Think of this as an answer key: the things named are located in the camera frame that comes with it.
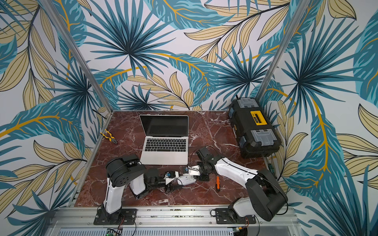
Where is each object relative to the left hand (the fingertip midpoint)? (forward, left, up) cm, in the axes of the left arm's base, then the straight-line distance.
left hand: (180, 181), depth 86 cm
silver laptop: (+26, +11, +2) cm, 28 cm away
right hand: (+1, -6, +3) cm, 7 cm away
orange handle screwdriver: (-3, -21, +3) cm, 22 cm away
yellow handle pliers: (+26, +48, +2) cm, 55 cm away
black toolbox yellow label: (+22, -43, +19) cm, 52 cm away
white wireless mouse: (0, -3, +3) cm, 4 cm away
